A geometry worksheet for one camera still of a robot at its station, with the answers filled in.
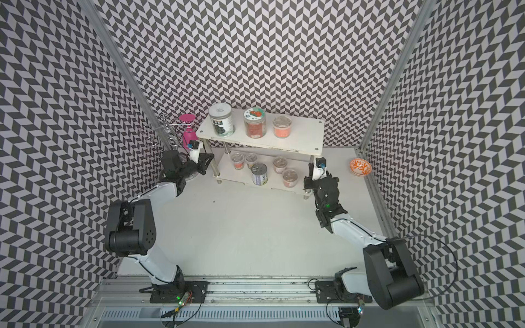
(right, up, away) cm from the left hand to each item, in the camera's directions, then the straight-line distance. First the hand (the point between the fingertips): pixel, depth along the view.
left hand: (212, 155), depth 91 cm
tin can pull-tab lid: (+22, -8, -2) cm, 23 cm away
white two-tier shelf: (+38, +2, -18) cm, 43 cm away
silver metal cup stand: (-35, +17, +21) cm, 44 cm away
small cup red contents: (+11, -2, +7) cm, 13 cm away
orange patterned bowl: (+74, -6, +15) cm, 76 cm away
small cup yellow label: (+17, -1, +8) cm, 19 cm away
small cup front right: (+36, -10, 0) cm, 37 cm away
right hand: (+44, -5, -8) cm, 45 cm away
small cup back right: (+31, -4, +5) cm, 32 cm away
